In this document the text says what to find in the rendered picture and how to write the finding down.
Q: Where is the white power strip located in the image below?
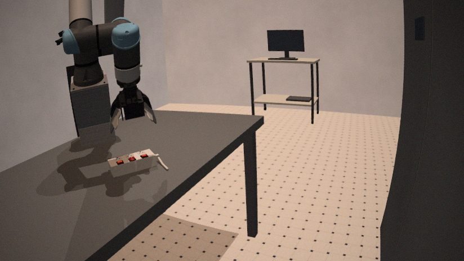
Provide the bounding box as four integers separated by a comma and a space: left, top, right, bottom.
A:
108, 149, 168, 178

